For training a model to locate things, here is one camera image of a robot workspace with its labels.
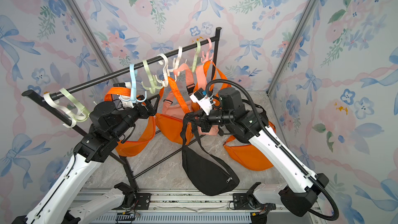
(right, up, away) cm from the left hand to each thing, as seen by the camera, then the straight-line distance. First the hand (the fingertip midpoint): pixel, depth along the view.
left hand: (151, 95), depth 61 cm
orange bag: (+46, -32, +28) cm, 62 cm away
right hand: (+15, -8, 0) cm, 17 cm away
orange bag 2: (+1, -16, +27) cm, 31 cm away
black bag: (+24, -37, +14) cm, 46 cm away
